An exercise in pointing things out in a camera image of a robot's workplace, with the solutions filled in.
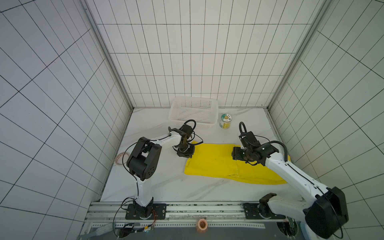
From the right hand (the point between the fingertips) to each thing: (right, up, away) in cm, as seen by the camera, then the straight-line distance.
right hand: (236, 153), depth 83 cm
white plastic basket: (-17, +26, +35) cm, 47 cm away
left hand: (-27, -6, +7) cm, 28 cm away
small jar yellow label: (-3, +17, +18) cm, 25 cm away
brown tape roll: (-21, -25, -23) cm, 40 cm away
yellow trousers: (-10, -6, +8) cm, 14 cm away
